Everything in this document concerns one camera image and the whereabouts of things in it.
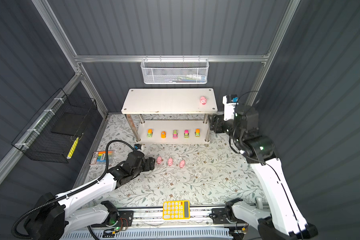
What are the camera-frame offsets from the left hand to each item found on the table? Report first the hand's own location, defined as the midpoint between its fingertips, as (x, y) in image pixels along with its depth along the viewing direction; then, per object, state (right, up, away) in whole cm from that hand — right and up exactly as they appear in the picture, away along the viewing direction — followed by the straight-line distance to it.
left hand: (150, 160), depth 85 cm
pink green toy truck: (+14, +15, +12) cm, 23 cm away
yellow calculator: (+16, -23, -10) cm, 30 cm away
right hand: (+33, +24, -23) cm, 47 cm away
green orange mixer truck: (-3, +15, +13) cm, 20 cm away
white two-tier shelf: (+9, +28, +34) cm, 46 cm away
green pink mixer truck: (+21, +15, +13) cm, 30 cm away
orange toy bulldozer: (+6, +14, +12) cm, 19 cm away
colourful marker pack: (-35, -1, +9) cm, 36 cm away
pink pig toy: (+4, -2, +8) cm, 9 cm away
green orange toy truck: (+29, +16, +14) cm, 35 cm away
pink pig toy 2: (+11, -3, +6) cm, 13 cm away
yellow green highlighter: (-32, +8, -17) cm, 37 cm away
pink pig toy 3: (+19, -3, +6) cm, 20 cm away
